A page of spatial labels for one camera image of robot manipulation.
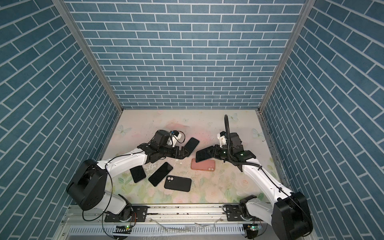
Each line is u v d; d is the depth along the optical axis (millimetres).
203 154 950
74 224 706
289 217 398
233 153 630
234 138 637
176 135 788
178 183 849
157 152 669
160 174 883
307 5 706
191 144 994
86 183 446
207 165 911
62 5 694
